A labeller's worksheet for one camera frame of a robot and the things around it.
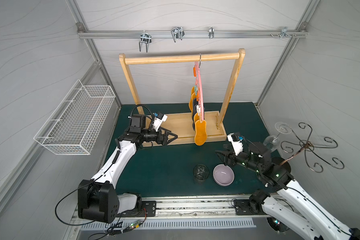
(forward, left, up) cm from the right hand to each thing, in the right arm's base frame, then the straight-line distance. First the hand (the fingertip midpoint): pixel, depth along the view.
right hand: (220, 147), depth 71 cm
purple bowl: (-6, -5, -21) cm, 23 cm away
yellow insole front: (+12, +9, -7) cm, 16 cm away
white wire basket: (+4, +69, +10) cm, 70 cm away
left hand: (+6, +24, +1) cm, 24 cm away
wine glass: (+5, -26, +1) cm, 26 cm away
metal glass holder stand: (-2, -35, +8) cm, 36 cm away
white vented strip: (-29, +23, -22) cm, 43 cm away
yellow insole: (+15, +12, +5) cm, 20 cm away
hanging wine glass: (+6, -27, +10) cm, 29 cm away
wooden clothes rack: (+29, +24, -23) cm, 44 cm away
